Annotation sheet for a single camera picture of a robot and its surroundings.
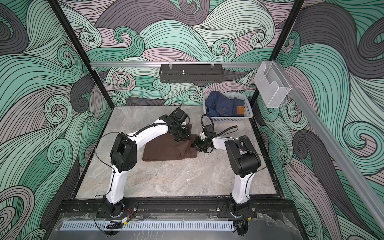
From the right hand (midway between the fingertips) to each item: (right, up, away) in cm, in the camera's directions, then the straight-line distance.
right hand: (191, 146), depth 96 cm
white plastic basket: (+42, +22, +11) cm, 48 cm away
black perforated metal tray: (0, +47, -1) cm, 47 cm away
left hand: (+1, +6, -6) cm, 9 cm away
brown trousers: (-15, +1, -6) cm, 16 cm away
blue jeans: (+20, +29, +15) cm, 38 cm away
